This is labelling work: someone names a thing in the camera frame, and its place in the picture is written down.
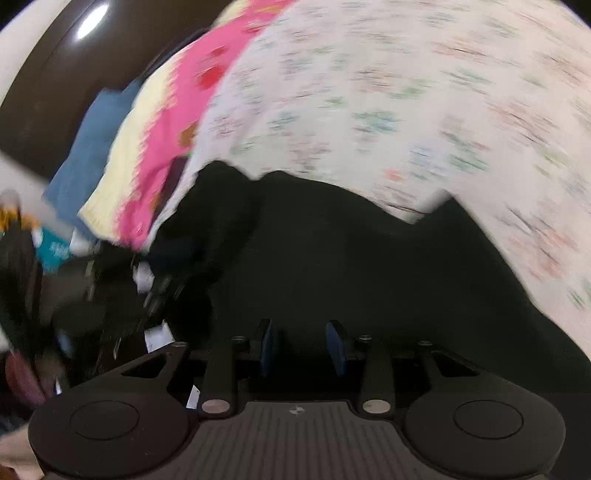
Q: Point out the dark wooden headboard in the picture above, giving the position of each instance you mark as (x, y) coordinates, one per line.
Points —
(55, 92)

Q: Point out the blue cloth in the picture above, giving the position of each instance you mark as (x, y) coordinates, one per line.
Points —
(87, 161)

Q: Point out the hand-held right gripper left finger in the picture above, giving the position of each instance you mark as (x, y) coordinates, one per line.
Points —
(267, 348)

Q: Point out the teal packet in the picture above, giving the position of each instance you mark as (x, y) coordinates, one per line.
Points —
(51, 251)

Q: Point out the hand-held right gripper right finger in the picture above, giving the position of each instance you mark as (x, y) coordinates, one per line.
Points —
(334, 348)

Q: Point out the white floral bed sheet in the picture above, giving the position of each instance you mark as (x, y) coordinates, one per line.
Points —
(369, 92)

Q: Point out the black pants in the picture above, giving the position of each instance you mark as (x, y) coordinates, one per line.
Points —
(323, 254)

